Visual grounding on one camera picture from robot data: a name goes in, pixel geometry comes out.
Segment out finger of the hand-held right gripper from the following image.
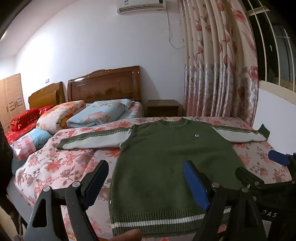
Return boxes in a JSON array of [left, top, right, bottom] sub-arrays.
[[235, 167, 266, 189], [268, 150, 296, 167]]

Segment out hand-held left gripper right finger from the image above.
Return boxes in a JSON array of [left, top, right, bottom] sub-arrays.
[[183, 160, 267, 241]]

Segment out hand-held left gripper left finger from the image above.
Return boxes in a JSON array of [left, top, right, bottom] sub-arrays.
[[24, 159, 110, 241]]

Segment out green knitted sweater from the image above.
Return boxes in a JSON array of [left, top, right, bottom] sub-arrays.
[[57, 117, 270, 238]]

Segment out person's left hand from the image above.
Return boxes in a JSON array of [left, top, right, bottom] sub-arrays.
[[113, 229, 142, 241]]

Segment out floral bed blanket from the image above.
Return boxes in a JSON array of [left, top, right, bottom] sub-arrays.
[[14, 116, 294, 241]]

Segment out light blue pillow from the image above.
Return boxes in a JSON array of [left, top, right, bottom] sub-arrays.
[[67, 99, 134, 128]]

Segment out peach floral folded quilt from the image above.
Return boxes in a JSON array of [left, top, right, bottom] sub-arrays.
[[36, 100, 86, 135]]

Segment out blue pink checked quilt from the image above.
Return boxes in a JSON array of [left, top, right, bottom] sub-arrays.
[[11, 128, 52, 161]]

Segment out dark wooden nightstand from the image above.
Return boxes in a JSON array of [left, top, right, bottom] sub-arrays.
[[146, 100, 179, 117]]

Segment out dark cloth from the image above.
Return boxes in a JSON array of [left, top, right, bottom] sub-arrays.
[[0, 120, 23, 232]]

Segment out red blanket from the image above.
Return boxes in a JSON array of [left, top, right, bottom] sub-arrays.
[[5, 105, 55, 145]]

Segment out large wooden headboard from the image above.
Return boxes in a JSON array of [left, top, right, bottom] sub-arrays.
[[68, 65, 142, 102]]

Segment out small wooden headboard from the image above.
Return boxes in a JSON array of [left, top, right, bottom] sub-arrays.
[[28, 82, 66, 109]]

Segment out barred window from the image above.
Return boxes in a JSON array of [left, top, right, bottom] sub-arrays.
[[240, 0, 296, 90]]

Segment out light wooden wardrobe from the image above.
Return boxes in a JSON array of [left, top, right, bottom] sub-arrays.
[[0, 73, 26, 130]]

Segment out pink floral curtain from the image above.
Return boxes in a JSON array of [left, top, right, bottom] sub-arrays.
[[177, 0, 259, 126]]

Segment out white air conditioner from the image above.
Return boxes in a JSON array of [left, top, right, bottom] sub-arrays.
[[117, 0, 167, 15]]

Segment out thin wall cable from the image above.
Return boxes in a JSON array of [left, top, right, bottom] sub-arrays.
[[167, 10, 185, 49]]

